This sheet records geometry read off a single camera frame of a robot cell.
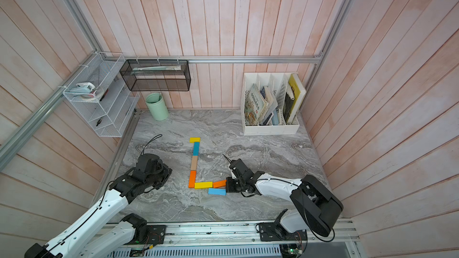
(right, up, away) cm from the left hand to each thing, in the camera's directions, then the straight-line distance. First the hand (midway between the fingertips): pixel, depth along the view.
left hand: (173, 171), depth 81 cm
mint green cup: (-18, +34, +24) cm, 45 cm away
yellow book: (+63, +40, +12) cm, 75 cm away
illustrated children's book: (+41, +32, +20) cm, 56 cm away
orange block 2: (+21, -8, +6) cm, 23 cm away
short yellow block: (+7, +13, +24) cm, 28 cm away
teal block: (+7, +8, +20) cm, 23 cm away
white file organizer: (+57, +47, +26) cm, 78 cm away
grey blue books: (+51, +27, +20) cm, 61 cm away
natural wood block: (+7, +1, +14) cm, 15 cm away
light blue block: (+20, -11, +5) cm, 23 cm away
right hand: (+24, -9, +6) cm, 26 cm away
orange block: (+7, -6, +9) cm, 13 cm away
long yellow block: (+13, -9, +7) cm, 17 cm away
